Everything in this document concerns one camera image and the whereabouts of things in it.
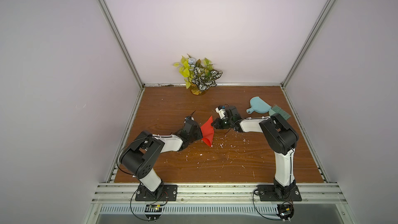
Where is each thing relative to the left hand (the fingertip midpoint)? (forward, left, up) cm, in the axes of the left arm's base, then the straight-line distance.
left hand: (204, 131), depth 93 cm
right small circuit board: (-39, -39, -3) cm, 55 cm away
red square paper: (+2, -2, -3) cm, 4 cm away
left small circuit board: (-39, +24, -4) cm, 45 cm away
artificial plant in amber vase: (+28, +4, +22) cm, 36 cm away
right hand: (+7, -5, +1) cm, 8 cm away
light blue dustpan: (+21, -39, -1) cm, 44 cm away
